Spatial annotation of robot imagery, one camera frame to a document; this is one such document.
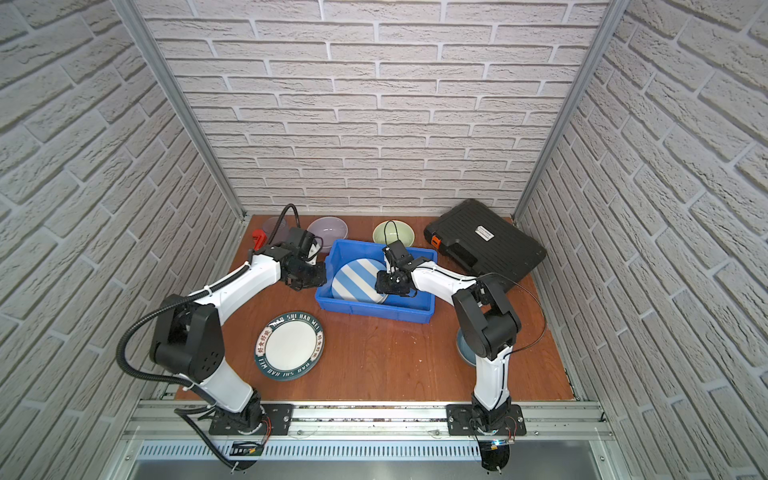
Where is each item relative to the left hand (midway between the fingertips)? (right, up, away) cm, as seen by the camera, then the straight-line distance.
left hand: (327, 276), depth 90 cm
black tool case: (+52, +10, +14) cm, 55 cm away
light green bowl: (+25, +14, +17) cm, 33 cm away
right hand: (+16, -3, +4) cm, 17 cm away
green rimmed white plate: (-9, -20, -6) cm, 23 cm away
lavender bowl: (-4, +15, +20) cm, 25 cm away
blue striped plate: (+8, -3, +8) cm, 11 cm away
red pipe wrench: (-30, +12, +20) cm, 39 cm away
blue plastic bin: (+27, -9, -7) cm, 30 cm away
